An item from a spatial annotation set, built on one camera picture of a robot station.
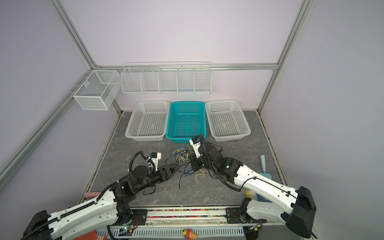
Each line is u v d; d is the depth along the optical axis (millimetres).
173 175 671
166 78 967
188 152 749
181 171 735
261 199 771
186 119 1157
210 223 734
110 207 533
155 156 702
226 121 1154
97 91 991
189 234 668
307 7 699
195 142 632
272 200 443
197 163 639
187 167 746
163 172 655
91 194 801
